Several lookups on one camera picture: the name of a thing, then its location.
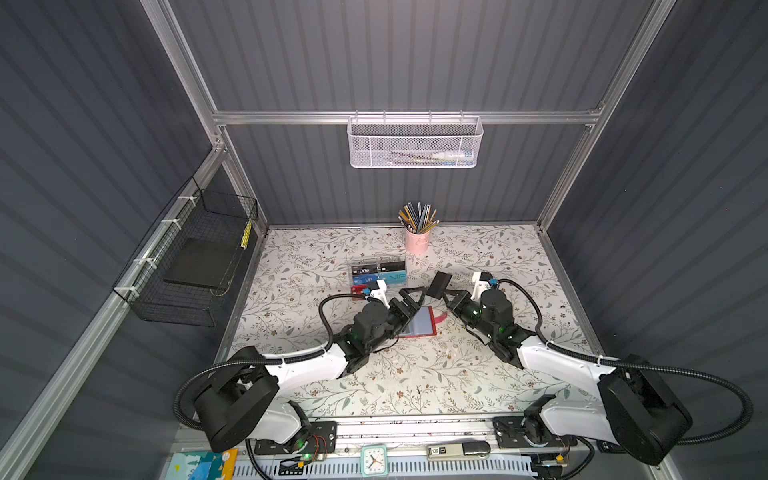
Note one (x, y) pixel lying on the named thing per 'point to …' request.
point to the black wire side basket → (189, 261)
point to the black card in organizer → (392, 266)
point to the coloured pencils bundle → (418, 218)
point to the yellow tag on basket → (246, 235)
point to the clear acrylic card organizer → (365, 271)
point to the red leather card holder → (423, 323)
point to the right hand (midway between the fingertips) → (442, 293)
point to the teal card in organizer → (394, 277)
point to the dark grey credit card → (439, 285)
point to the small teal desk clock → (374, 461)
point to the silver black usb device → (464, 450)
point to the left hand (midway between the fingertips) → (425, 297)
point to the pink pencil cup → (417, 243)
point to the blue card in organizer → (365, 279)
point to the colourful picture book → (203, 465)
